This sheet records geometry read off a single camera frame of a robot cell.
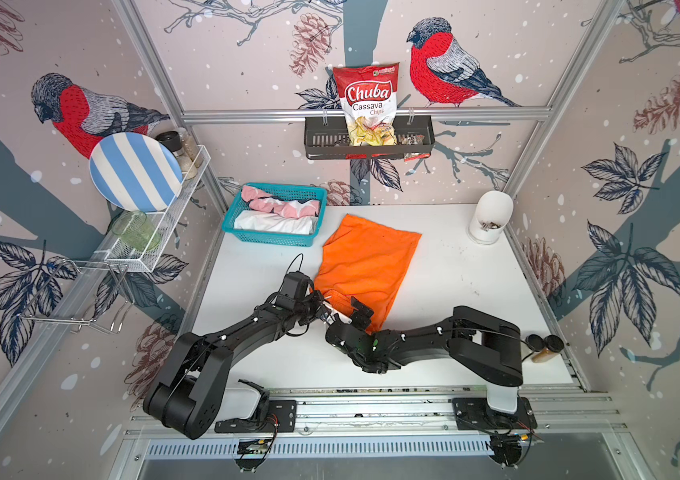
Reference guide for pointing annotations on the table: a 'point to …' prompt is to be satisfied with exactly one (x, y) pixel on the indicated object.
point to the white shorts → (263, 221)
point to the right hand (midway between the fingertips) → (348, 308)
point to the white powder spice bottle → (535, 341)
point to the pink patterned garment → (264, 201)
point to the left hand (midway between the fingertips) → (335, 297)
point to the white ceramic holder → (493, 211)
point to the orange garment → (368, 262)
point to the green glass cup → (135, 229)
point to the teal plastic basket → (283, 191)
